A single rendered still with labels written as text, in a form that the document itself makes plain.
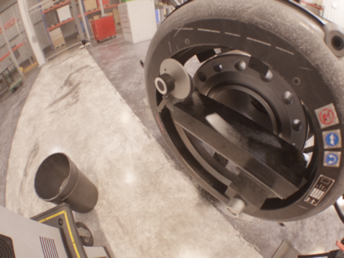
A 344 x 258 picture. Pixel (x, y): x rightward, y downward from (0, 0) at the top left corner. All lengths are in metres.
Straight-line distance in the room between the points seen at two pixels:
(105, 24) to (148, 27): 1.83
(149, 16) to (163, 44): 3.85
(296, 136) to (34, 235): 0.91
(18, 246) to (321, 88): 0.79
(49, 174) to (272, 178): 1.13
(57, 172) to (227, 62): 1.12
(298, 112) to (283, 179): 0.16
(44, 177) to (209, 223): 1.07
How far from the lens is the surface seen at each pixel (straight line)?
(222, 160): 0.68
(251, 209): 0.41
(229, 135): 0.35
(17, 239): 0.62
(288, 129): 0.43
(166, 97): 0.41
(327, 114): 0.25
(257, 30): 0.24
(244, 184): 0.37
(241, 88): 0.43
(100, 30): 5.46
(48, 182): 1.11
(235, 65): 0.43
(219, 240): 0.97
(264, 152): 0.35
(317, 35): 0.24
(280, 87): 0.39
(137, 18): 4.08
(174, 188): 0.99
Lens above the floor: 0.94
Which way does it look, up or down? 48 degrees down
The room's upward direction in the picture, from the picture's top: 6 degrees counter-clockwise
